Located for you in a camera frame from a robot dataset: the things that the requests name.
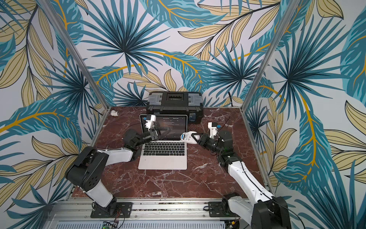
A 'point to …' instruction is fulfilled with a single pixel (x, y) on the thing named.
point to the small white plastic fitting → (114, 113)
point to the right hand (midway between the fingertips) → (193, 135)
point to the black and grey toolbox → (179, 103)
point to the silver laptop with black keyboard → (169, 152)
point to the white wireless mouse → (187, 137)
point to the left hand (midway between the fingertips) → (169, 131)
